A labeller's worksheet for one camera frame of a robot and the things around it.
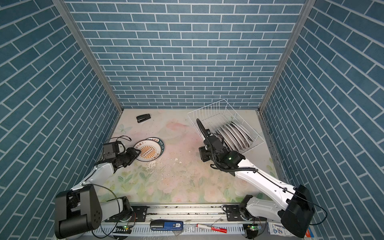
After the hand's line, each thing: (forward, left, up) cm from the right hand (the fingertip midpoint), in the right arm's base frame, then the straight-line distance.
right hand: (201, 146), depth 78 cm
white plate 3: (+10, -20, -1) cm, 22 cm away
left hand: (0, +38, -10) cm, 39 cm away
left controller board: (-37, +35, -21) cm, 55 cm away
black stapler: (+30, +47, -15) cm, 58 cm away
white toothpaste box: (-31, -38, -18) cm, 52 cm away
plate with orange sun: (+5, +33, -16) cm, 37 cm away
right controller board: (-32, -27, -21) cm, 47 cm away
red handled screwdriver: (-34, -8, -17) cm, 38 cm away
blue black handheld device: (-34, +13, -13) cm, 39 cm away
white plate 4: (+12, -23, -4) cm, 26 cm away
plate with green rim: (+10, +28, -16) cm, 34 cm away
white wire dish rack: (+35, -13, -16) cm, 40 cm away
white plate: (+10, -17, -4) cm, 20 cm away
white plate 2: (+9, -18, -3) cm, 21 cm away
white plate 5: (+15, -25, -3) cm, 29 cm away
